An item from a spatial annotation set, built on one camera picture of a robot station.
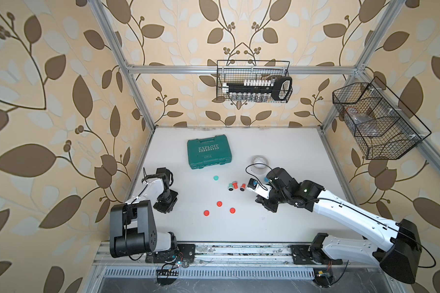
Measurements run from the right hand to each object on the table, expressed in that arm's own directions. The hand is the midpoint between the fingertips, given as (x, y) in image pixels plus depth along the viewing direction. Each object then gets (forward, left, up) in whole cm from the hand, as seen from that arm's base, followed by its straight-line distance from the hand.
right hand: (258, 196), depth 77 cm
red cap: (+2, +18, -13) cm, 22 cm away
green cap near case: (+17, +19, -13) cm, 29 cm away
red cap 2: (-1, +11, -13) cm, 17 cm away
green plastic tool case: (+30, +26, -7) cm, 40 cm away
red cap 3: (-2, +24, -13) cm, 27 cm away
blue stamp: (-2, 0, +19) cm, 19 cm away
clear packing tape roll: (+25, -6, -11) cm, 28 cm away
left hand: (+2, +41, -10) cm, 42 cm away
